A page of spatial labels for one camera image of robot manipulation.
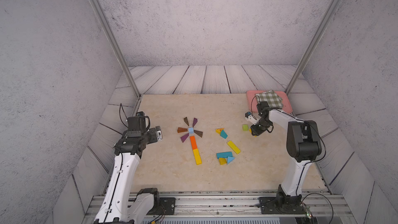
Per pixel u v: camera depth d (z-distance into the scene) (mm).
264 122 795
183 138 964
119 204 394
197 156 889
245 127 979
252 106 933
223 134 988
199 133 983
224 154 912
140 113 673
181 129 995
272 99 1159
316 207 741
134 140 530
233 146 928
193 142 961
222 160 877
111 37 884
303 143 525
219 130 986
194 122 1038
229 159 867
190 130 988
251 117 919
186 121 1046
